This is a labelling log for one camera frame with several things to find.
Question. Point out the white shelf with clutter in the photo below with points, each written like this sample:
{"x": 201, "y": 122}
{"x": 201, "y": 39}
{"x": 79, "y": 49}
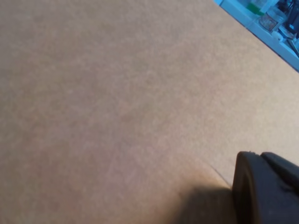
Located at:
{"x": 272, "y": 22}

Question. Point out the brown cardboard shoebox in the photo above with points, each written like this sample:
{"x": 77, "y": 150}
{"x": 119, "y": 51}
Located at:
{"x": 133, "y": 111}

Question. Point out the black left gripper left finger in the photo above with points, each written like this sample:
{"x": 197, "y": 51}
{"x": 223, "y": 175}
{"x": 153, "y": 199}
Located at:
{"x": 260, "y": 196}

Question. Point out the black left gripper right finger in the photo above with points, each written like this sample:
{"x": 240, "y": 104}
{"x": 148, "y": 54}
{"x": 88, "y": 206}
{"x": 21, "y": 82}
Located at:
{"x": 286, "y": 170}

